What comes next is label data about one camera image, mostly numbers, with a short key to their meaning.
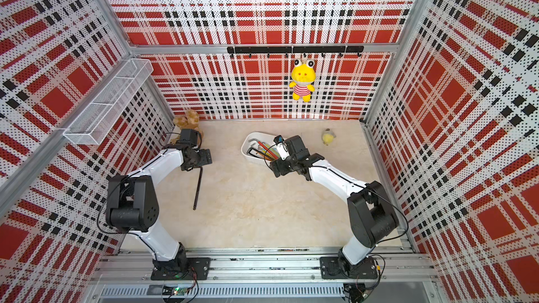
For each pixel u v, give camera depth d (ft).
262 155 3.43
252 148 3.54
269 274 2.41
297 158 2.22
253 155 3.46
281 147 2.52
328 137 3.61
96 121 2.33
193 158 2.54
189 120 3.63
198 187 3.13
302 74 2.98
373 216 1.47
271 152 3.50
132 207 1.56
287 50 2.91
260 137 3.61
